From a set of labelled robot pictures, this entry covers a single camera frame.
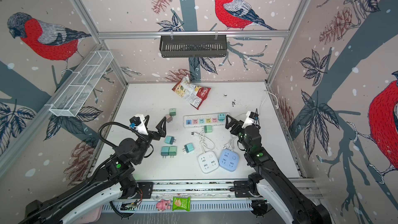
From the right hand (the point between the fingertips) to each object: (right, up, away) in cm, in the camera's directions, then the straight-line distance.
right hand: (231, 119), depth 80 cm
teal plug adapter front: (-36, -18, +4) cm, 41 cm away
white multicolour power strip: (-17, -3, +16) cm, 23 cm away
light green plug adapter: (-12, -8, +13) cm, 19 cm away
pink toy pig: (-33, -37, -11) cm, 51 cm away
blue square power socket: (-1, -22, +1) cm, 22 cm away
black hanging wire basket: (-22, +47, +27) cm, 59 cm away
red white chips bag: (-21, +13, +28) cm, 38 cm away
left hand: (-36, +2, -11) cm, 38 cm away
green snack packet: (-25, -36, -11) cm, 45 cm away
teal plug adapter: (-3, -1, +14) cm, 15 cm away
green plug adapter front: (-32, -19, +6) cm, 38 cm away
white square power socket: (-12, -22, 0) cm, 25 cm away
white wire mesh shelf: (-78, +9, -10) cm, 79 cm away
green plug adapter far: (-36, +1, +23) cm, 43 cm away
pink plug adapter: (-37, -2, +19) cm, 42 cm away
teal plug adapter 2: (-34, -13, +8) cm, 38 cm away
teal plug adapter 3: (-23, -17, +6) cm, 29 cm away
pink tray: (-63, -40, -14) cm, 76 cm away
